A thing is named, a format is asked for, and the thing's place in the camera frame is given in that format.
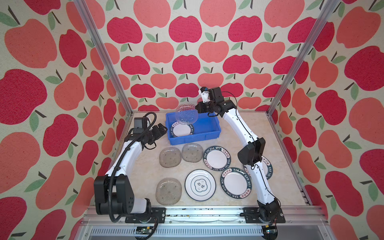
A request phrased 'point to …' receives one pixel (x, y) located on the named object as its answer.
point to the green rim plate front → (236, 183)
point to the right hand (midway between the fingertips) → (198, 105)
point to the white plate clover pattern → (200, 185)
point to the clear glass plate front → (168, 191)
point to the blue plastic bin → (205, 127)
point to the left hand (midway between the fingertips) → (165, 132)
